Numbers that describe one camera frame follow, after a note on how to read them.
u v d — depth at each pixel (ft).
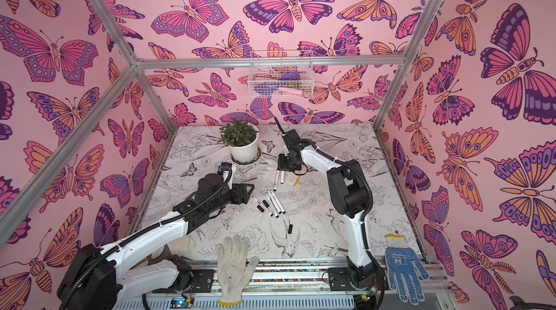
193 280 2.38
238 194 2.35
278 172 3.28
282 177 3.17
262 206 2.98
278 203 3.01
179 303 2.36
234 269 2.49
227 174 2.08
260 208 2.95
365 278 2.11
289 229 2.80
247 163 3.39
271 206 2.96
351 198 1.80
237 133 3.03
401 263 2.51
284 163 2.88
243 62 3.09
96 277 1.30
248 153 3.34
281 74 3.18
